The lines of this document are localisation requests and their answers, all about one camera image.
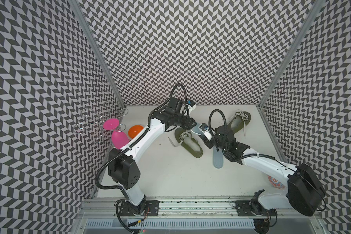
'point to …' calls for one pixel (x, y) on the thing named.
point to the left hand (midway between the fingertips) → (191, 122)
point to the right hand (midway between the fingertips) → (203, 133)
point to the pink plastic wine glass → (119, 138)
